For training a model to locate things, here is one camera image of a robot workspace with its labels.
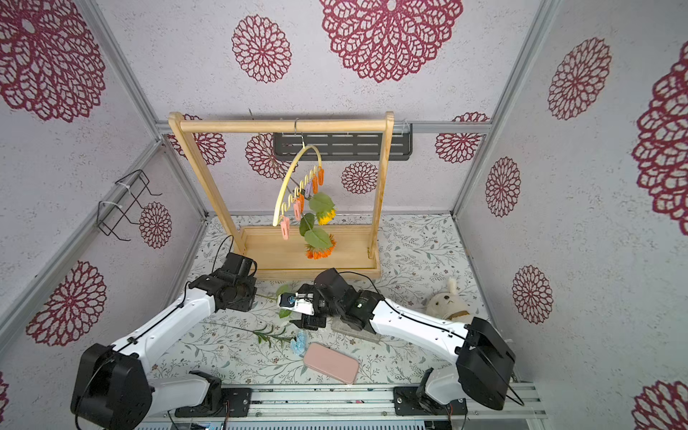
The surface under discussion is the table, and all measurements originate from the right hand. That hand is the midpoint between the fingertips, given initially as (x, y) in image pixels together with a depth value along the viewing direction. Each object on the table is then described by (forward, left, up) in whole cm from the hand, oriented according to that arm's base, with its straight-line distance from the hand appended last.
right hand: (293, 301), depth 74 cm
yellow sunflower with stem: (+31, -6, +6) cm, 32 cm away
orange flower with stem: (+16, -6, +5) cm, 18 cm away
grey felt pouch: (-1, -13, -16) cm, 20 cm away
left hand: (+9, +14, -8) cm, 19 cm away
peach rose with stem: (0, +4, -8) cm, 9 cm away
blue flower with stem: (-7, 0, -13) cm, 15 cm away
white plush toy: (+5, -47, -11) cm, 48 cm away
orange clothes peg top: (+44, -5, +9) cm, 45 cm away
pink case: (-11, -10, -17) cm, 23 cm away
